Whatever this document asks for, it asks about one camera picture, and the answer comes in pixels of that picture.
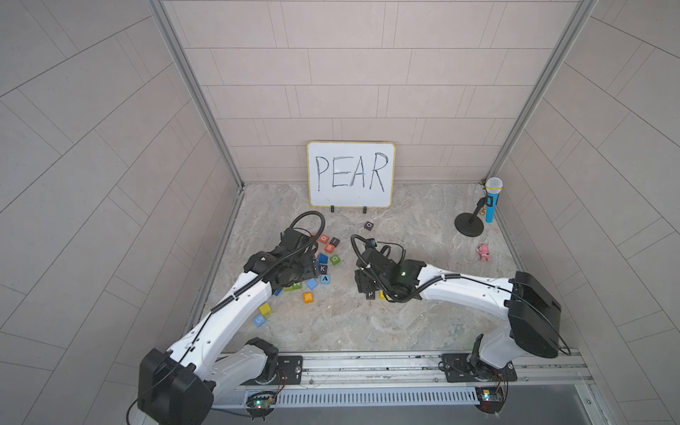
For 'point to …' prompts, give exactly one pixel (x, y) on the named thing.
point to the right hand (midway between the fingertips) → (361, 280)
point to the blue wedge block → (322, 258)
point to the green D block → (335, 259)
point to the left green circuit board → (261, 403)
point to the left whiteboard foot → (332, 208)
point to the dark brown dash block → (334, 241)
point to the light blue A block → (325, 279)
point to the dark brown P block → (371, 296)
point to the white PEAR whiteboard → (351, 173)
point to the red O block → (324, 238)
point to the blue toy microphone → (493, 189)
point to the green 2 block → (294, 286)
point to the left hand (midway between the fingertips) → (312, 266)
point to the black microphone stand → (470, 225)
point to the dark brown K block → (323, 269)
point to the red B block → (328, 248)
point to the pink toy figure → (483, 251)
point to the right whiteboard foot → (365, 209)
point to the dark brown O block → (368, 225)
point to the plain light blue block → (312, 283)
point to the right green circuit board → (491, 398)
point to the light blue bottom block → (259, 320)
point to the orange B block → (308, 297)
